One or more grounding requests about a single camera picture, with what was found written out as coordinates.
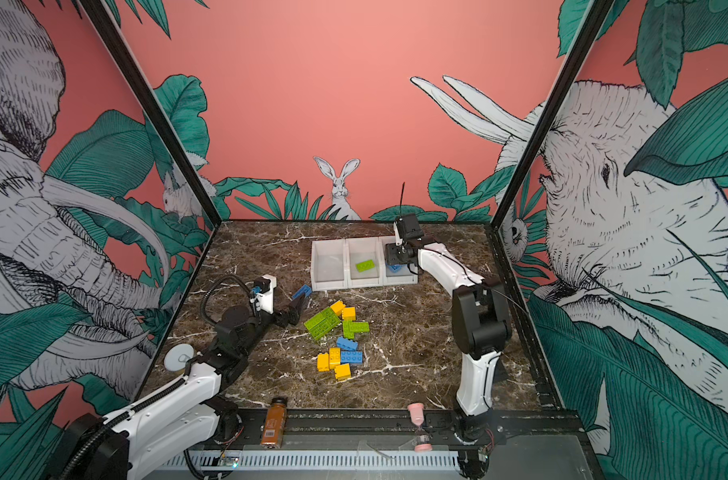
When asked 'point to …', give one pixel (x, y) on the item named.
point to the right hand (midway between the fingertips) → (392, 248)
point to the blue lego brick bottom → (352, 357)
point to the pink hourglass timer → (422, 440)
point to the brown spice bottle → (274, 425)
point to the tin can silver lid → (175, 358)
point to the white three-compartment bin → (356, 262)
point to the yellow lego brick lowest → (342, 372)
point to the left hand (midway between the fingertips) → (290, 285)
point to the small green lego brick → (363, 266)
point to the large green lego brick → (322, 322)
